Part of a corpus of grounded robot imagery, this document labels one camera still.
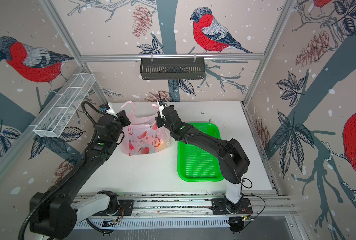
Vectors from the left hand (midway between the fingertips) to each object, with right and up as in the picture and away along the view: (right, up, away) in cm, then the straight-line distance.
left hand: (123, 109), depth 76 cm
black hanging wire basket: (+11, +30, +31) cm, 45 cm away
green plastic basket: (+39, -32, +12) cm, 52 cm away
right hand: (+16, -2, +7) cm, 17 cm away
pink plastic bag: (+8, -15, +6) cm, 18 cm away
